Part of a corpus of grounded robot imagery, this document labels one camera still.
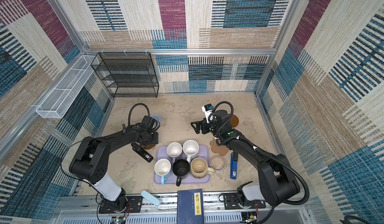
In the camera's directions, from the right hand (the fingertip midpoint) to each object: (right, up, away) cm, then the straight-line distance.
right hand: (198, 123), depth 85 cm
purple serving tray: (-22, -18, +5) cm, 28 cm away
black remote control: (-34, -16, +4) cm, 38 cm away
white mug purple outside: (-14, -16, +4) cm, 22 cm away
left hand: (-26, -10, +10) cm, 30 cm away
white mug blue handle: (-19, -23, -5) cm, 30 cm away
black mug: (-9, -25, -2) cm, 27 cm away
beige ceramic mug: (+1, -25, -1) cm, 25 cm away
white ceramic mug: (-4, -15, +5) cm, 16 cm away
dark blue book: (-4, -39, -12) cm, 41 cm away
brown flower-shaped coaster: (+14, -17, +6) cm, 23 cm away
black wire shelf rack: (-50, +32, +24) cm, 64 cm away
